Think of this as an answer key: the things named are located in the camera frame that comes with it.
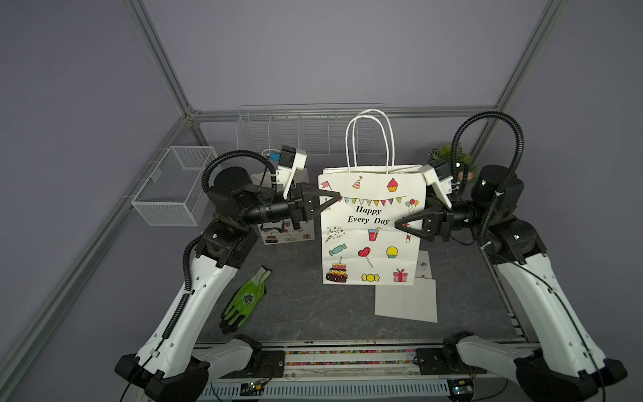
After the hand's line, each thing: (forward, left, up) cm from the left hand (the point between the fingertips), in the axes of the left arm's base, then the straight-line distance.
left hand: (339, 199), depth 49 cm
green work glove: (-1, +31, -49) cm, 58 cm away
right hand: (-3, -10, -4) cm, 12 cm away
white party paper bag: (-6, -27, -47) cm, 55 cm away
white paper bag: (+23, +19, -44) cm, 53 cm away
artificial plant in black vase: (+41, -46, -25) cm, 66 cm away
